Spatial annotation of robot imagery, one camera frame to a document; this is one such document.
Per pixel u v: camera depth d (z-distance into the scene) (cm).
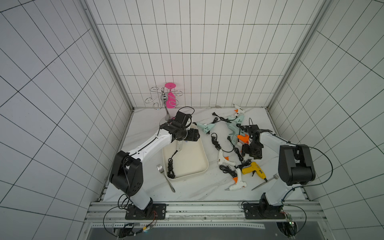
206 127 103
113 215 73
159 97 88
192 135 75
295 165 48
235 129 103
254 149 79
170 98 87
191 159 91
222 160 90
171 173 84
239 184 80
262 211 66
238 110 117
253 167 86
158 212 72
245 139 95
